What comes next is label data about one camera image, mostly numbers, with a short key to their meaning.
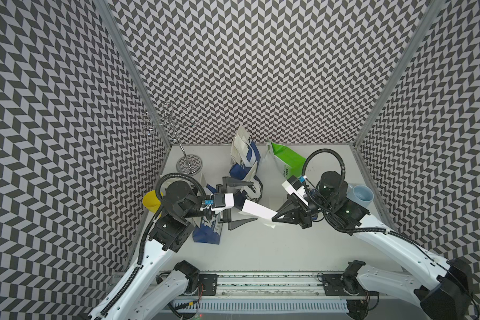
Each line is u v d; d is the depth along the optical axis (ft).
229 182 1.70
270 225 1.96
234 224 1.62
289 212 1.82
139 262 1.39
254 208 1.85
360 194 3.17
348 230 1.72
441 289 1.23
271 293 2.37
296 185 1.72
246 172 2.46
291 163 3.30
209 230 2.47
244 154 3.08
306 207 1.79
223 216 1.64
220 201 1.40
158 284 1.84
